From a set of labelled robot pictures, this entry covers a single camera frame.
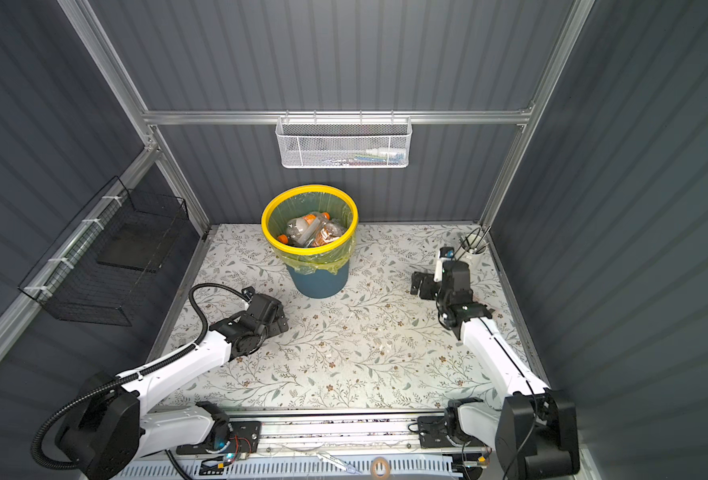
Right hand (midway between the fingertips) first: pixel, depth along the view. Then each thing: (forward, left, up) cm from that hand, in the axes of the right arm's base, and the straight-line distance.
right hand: (433, 277), depth 85 cm
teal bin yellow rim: (-1, +34, +4) cm, 35 cm away
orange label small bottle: (+10, +38, +10) cm, 41 cm away
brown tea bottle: (+4, +30, +15) cm, 34 cm away
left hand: (-9, +48, -8) cm, 50 cm away
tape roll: (-44, +16, -16) cm, 49 cm away
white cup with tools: (+18, -18, -8) cm, 26 cm away
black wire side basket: (-7, +85, +13) cm, 87 cm away
